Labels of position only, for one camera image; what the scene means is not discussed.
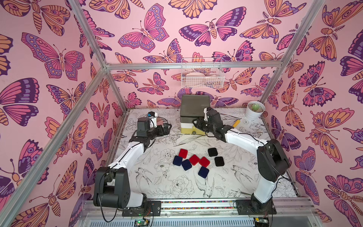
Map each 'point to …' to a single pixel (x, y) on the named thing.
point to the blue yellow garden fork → (237, 121)
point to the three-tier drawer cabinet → (192, 107)
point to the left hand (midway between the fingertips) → (167, 125)
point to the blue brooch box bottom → (203, 172)
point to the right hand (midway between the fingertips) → (189, 123)
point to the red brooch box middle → (194, 160)
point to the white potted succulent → (254, 109)
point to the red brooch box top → (183, 153)
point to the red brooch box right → (204, 161)
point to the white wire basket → (202, 73)
